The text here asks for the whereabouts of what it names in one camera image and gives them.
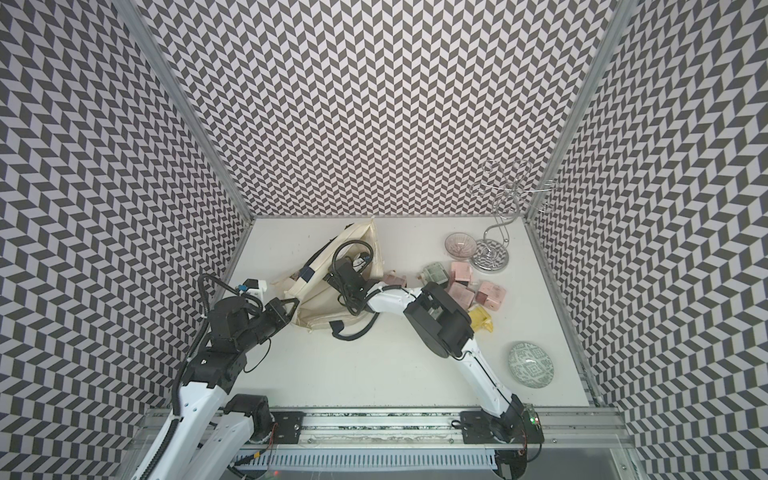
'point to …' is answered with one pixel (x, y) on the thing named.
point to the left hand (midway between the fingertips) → (300, 304)
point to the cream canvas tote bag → (316, 304)
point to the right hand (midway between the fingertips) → (334, 277)
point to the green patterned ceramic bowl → (531, 365)
